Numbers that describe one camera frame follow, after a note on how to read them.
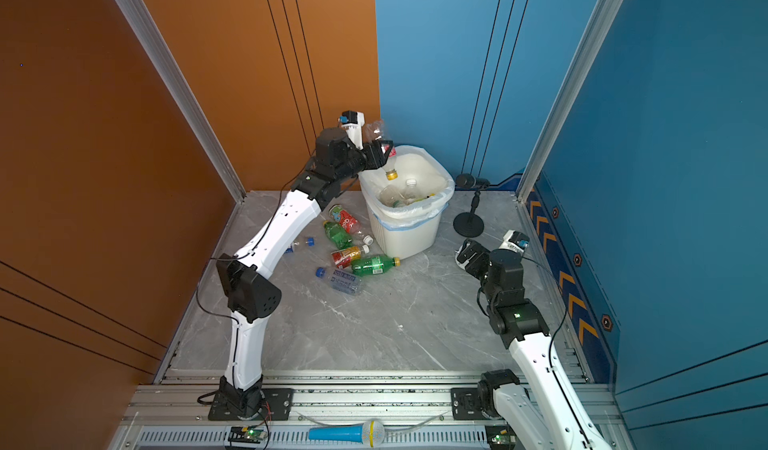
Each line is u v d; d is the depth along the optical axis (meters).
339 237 1.05
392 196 1.03
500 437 0.71
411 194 1.01
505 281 0.53
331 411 0.73
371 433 0.67
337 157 0.63
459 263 0.70
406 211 0.77
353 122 0.69
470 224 1.08
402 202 0.92
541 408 0.42
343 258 0.94
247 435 0.71
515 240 0.63
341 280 0.89
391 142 0.76
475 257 0.68
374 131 0.77
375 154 0.70
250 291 0.51
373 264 0.94
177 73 0.87
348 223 1.05
